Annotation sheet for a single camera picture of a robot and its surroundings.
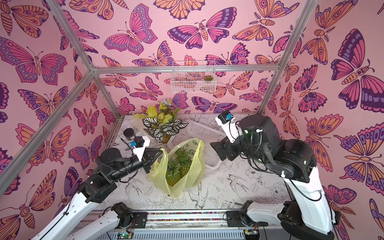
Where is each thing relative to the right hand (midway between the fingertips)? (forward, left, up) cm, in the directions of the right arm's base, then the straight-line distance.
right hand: (221, 136), depth 54 cm
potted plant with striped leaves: (+23, +29, -20) cm, 43 cm away
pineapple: (+5, +16, -28) cm, 33 cm away
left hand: (0, +23, -9) cm, 25 cm away
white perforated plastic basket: (+30, +4, -36) cm, 47 cm away
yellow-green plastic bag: (-6, +9, -18) cm, 21 cm away
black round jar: (+29, +57, -38) cm, 74 cm away
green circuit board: (-28, +44, -44) cm, 68 cm away
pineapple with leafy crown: (-4, +20, -25) cm, 33 cm away
